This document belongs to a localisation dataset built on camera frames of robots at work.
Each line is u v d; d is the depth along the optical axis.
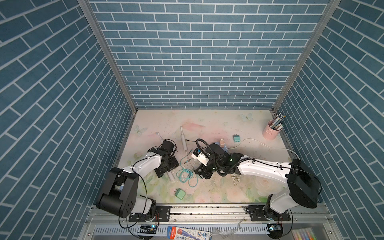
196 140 0.65
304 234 0.68
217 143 0.95
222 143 1.01
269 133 0.98
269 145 0.99
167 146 0.74
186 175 0.87
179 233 0.68
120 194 0.42
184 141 1.01
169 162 0.78
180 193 0.79
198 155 0.71
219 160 0.63
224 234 0.69
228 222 0.72
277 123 0.96
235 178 0.84
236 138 1.02
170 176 0.85
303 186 0.43
